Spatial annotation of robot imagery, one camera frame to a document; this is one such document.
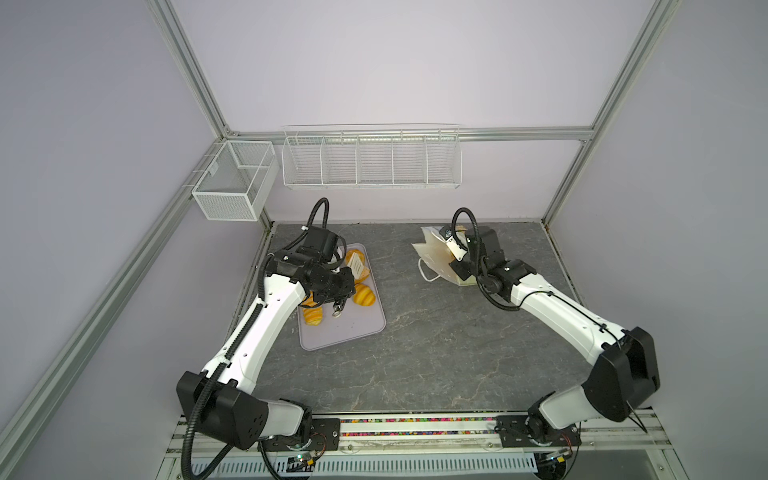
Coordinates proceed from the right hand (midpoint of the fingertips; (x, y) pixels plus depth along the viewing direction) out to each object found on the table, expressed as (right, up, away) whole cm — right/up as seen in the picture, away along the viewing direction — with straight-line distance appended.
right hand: (462, 250), depth 84 cm
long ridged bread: (-45, -21, +7) cm, 50 cm away
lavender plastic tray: (-42, -24, +7) cm, 49 cm away
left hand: (-30, -11, -9) cm, 33 cm away
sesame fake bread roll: (-30, -9, +18) cm, 36 cm away
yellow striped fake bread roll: (-37, -11, -23) cm, 44 cm away
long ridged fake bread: (-29, -15, +11) cm, 35 cm away
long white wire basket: (-10, +33, +19) cm, 39 cm away
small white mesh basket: (-73, +23, +16) cm, 78 cm away
